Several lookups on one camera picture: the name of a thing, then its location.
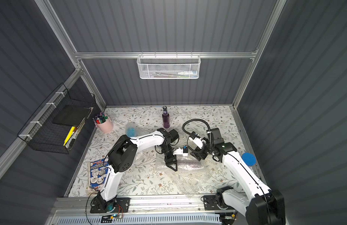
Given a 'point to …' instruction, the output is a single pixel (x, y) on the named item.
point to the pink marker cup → (106, 127)
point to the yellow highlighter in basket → (71, 131)
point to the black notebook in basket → (71, 115)
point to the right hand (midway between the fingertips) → (198, 147)
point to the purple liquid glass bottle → (166, 118)
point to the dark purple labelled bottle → (188, 164)
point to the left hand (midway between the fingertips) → (176, 168)
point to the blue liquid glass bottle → (131, 131)
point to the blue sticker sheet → (98, 171)
